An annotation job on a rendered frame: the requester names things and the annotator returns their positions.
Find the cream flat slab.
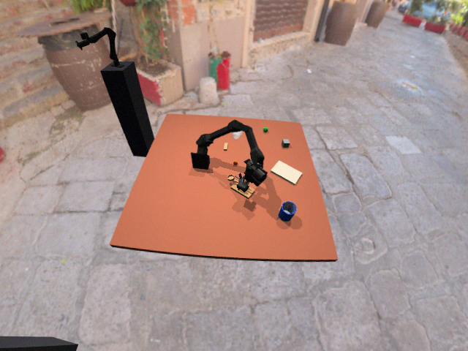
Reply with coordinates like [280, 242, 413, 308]
[271, 161, 302, 186]

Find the blue cup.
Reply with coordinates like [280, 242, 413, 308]
[279, 201, 297, 222]

